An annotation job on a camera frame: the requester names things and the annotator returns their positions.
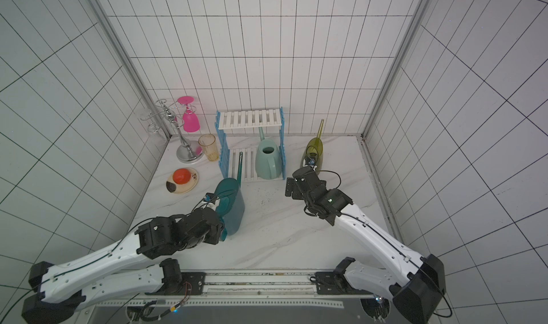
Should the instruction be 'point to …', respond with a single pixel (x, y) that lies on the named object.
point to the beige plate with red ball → (185, 179)
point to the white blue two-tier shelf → (272, 118)
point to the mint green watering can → (268, 158)
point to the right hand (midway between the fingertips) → (292, 183)
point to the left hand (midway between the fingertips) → (215, 230)
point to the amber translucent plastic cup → (208, 142)
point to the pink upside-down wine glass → (190, 120)
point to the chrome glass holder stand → (190, 151)
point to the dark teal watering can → (230, 205)
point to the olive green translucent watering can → (314, 152)
